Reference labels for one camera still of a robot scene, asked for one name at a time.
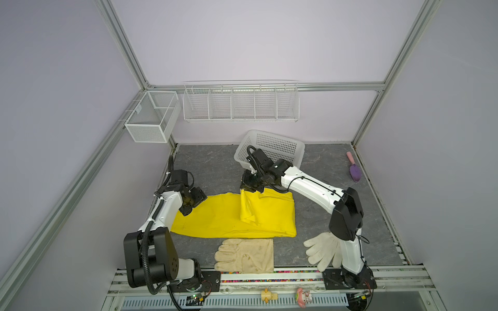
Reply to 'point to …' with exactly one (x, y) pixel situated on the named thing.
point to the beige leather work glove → (248, 256)
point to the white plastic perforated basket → (275, 146)
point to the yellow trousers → (241, 214)
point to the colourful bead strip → (274, 280)
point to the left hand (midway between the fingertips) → (200, 202)
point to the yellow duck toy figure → (266, 295)
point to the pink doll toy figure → (303, 297)
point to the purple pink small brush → (355, 170)
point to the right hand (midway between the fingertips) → (237, 186)
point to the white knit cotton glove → (324, 249)
